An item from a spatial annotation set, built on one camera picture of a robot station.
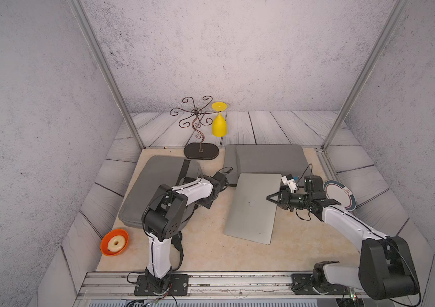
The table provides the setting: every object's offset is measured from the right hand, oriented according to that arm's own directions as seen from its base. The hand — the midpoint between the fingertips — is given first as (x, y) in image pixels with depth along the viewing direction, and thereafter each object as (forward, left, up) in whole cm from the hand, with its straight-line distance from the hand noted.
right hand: (269, 199), depth 80 cm
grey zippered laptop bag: (+23, +50, -9) cm, 56 cm away
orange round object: (-15, +69, -10) cm, 71 cm away
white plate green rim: (+14, -42, -18) cm, 48 cm away
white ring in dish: (-15, +64, -11) cm, 66 cm away
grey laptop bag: (+32, -13, -12) cm, 37 cm away
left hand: (+6, +31, -13) cm, 34 cm away
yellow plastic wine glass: (+38, +21, +9) cm, 45 cm away
